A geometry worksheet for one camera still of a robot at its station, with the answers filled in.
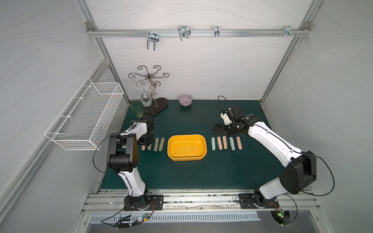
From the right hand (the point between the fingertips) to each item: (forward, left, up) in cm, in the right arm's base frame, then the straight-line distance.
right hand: (220, 131), depth 83 cm
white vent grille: (-42, +37, -13) cm, 58 cm away
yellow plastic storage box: (-3, +20, -16) cm, 25 cm away
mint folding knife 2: (0, -10, -17) cm, 19 cm away
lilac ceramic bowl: (+38, +24, -13) cm, 47 cm away
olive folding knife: (-5, +44, -14) cm, 47 cm away
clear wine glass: (+20, +48, +7) cm, 52 cm away
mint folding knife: (0, +2, -16) cm, 16 cm away
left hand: (-3, +48, -13) cm, 50 cm away
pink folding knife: (-6, +48, -12) cm, 49 cm away
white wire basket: (-8, +68, +16) cm, 71 cm away
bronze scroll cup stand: (+35, +43, -14) cm, 58 cm away
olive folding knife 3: (-2, +37, -15) cm, 40 cm away
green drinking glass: (+20, +56, -4) cm, 60 cm away
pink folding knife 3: (+2, -5, -16) cm, 17 cm away
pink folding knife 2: (-3, -2, -15) cm, 16 cm away
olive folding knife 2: (-2, +41, -15) cm, 44 cm away
